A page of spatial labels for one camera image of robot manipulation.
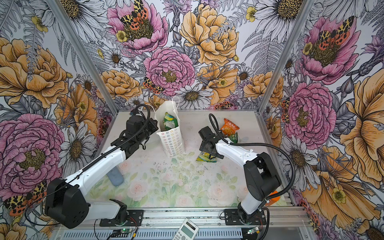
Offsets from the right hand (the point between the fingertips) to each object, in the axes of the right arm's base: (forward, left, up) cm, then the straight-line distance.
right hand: (211, 154), depth 90 cm
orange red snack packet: (+21, -14, -2) cm, 25 cm away
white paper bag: (+3, +22, +19) cm, 29 cm away
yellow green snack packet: (+20, +25, +7) cm, 33 cm away
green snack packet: (0, +4, -3) cm, 5 cm away
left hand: (+9, +29, +17) cm, 35 cm away
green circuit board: (-35, +42, -6) cm, 56 cm away
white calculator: (-36, +14, -6) cm, 39 cm away
